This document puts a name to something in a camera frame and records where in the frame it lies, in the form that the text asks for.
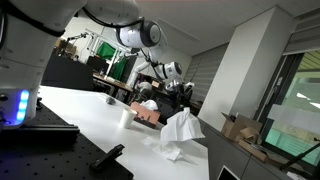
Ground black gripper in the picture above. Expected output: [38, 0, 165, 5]
[172, 83, 190, 110]

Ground white tissue square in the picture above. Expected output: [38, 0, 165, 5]
[159, 106, 206, 142]

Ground white tissue in box slot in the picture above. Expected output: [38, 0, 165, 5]
[139, 99, 159, 112]

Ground pink tissue box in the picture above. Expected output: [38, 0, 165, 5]
[129, 101, 161, 130]

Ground large open cardboard box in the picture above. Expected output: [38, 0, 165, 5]
[220, 112, 264, 143]

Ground small cardboard box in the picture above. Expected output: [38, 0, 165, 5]
[239, 126, 262, 145]

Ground brown box on partition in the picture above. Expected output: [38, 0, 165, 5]
[54, 38, 78, 56]

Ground black office chair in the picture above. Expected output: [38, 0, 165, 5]
[156, 83, 201, 126]

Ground grey window blinds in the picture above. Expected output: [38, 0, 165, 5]
[183, 43, 229, 103]

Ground seated person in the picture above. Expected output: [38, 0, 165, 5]
[136, 79, 154, 93]

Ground white paper cup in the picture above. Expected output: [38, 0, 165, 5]
[119, 107, 138, 130]

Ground green cloth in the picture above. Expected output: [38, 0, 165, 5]
[96, 41, 117, 62]
[111, 57, 128, 81]

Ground small grey object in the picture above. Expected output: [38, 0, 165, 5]
[105, 95, 117, 105]

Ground wooden desk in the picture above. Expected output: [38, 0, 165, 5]
[92, 72, 134, 101]

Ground white framed tablet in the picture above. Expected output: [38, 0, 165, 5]
[217, 165, 241, 180]

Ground flat cardboard piece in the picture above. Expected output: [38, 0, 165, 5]
[238, 139, 284, 168]

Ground black clamp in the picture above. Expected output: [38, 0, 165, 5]
[89, 143, 126, 172]

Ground black partition panel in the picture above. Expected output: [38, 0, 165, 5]
[41, 53, 95, 92]

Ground black tripod leg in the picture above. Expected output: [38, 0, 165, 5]
[279, 138, 320, 172]

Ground black perforated breadboard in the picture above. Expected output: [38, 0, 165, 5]
[0, 103, 134, 180]

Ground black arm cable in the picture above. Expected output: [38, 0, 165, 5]
[82, 7, 145, 30]

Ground black aluminium rail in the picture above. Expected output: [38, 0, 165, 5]
[0, 123, 81, 144]

